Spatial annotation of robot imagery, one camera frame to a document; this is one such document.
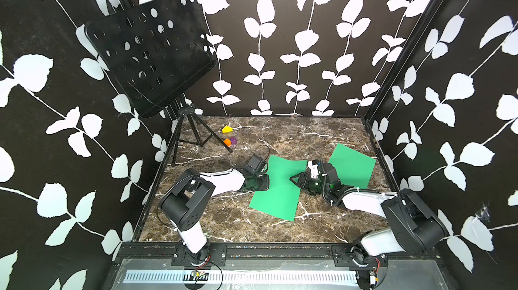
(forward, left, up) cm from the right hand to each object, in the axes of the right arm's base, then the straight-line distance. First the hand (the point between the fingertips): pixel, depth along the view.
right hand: (291, 179), depth 88 cm
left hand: (+1, +10, -5) cm, 11 cm away
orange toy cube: (+24, +32, -4) cm, 40 cm away
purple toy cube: (+25, +29, -4) cm, 39 cm away
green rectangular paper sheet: (-6, +4, -6) cm, 10 cm away
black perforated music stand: (+96, +91, +10) cm, 133 cm away
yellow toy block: (+34, +34, -6) cm, 49 cm away
